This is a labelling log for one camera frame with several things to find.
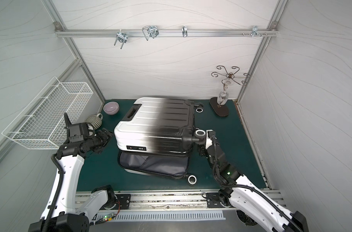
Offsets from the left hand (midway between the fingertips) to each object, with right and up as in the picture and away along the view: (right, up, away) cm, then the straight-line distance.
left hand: (111, 136), depth 76 cm
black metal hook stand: (+71, +15, +38) cm, 82 cm away
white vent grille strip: (+28, -38, -5) cm, 48 cm away
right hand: (+50, -1, +2) cm, 50 cm away
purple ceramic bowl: (-17, +17, +36) cm, 43 cm away
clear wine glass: (+65, +24, +17) cm, 71 cm away
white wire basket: (-28, +7, -10) cm, 30 cm away
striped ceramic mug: (-22, +7, +23) cm, 33 cm away
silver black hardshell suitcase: (+26, +2, -13) cm, 29 cm away
